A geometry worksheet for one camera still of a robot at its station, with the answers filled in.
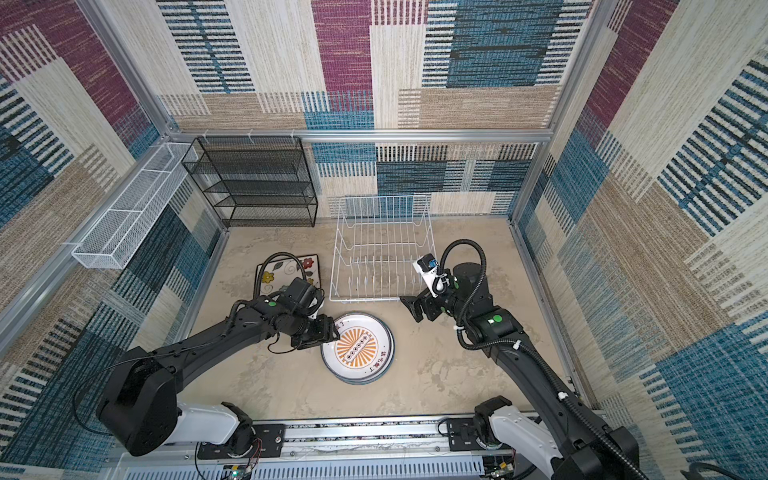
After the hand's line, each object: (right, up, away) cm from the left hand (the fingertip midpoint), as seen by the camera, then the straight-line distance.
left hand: (334, 335), depth 83 cm
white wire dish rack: (+11, +27, +29) cm, 41 cm away
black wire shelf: (-33, +48, +28) cm, 65 cm away
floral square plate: (-21, +15, +14) cm, 30 cm away
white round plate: (+8, -5, +2) cm, 10 cm away
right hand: (+22, +13, -6) cm, 26 cm away
